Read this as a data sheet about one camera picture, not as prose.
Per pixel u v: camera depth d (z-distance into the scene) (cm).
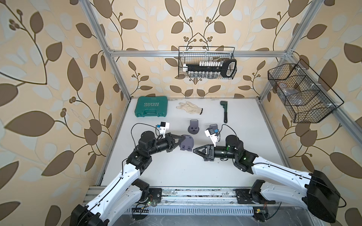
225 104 115
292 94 69
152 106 109
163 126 69
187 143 70
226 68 84
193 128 96
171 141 63
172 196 75
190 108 113
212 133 67
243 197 72
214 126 96
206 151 64
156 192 76
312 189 41
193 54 91
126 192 59
